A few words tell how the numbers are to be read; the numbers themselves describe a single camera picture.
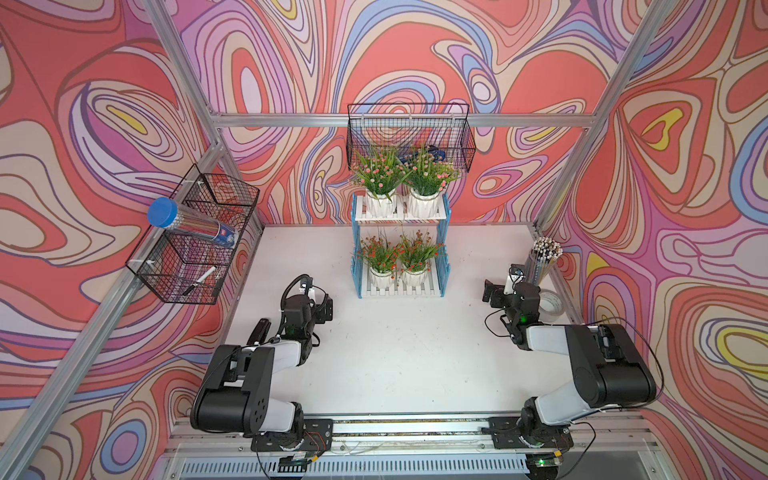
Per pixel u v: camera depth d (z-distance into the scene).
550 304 0.97
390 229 1.23
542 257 0.89
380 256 0.90
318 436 0.72
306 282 0.78
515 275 0.80
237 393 0.43
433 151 0.87
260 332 0.88
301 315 0.71
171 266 0.70
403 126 0.88
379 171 0.75
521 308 0.72
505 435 0.73
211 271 0.75
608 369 0.46
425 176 0.74
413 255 0.91
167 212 0.62
